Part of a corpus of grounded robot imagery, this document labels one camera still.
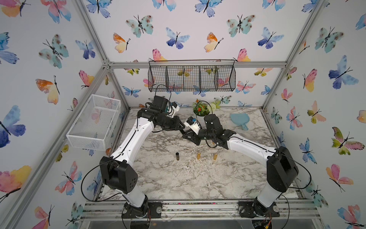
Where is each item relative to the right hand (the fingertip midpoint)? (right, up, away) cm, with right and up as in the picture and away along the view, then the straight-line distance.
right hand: (185, 132), depth 79 cm
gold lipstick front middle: (+8, -16, +10) cm, 20 cm away
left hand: (-1, +4, -2) cm, 4 cm away
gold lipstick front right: (+18, -16, +11) cm, 27 cm away
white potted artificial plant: (+10, +14, +17) cm, 24 cm away
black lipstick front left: (-5, -15, +10) cm, 19 cm away
